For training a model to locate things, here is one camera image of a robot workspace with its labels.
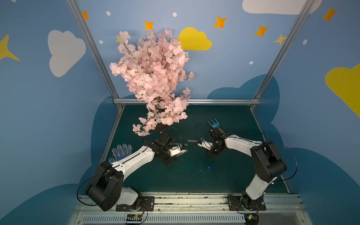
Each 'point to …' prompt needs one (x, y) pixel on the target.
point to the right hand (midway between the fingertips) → (210, 151)
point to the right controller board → (251, 219)
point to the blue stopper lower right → (208, 167)
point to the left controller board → (134, 218)
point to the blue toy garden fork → (216, 124)
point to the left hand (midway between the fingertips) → (174, 154)
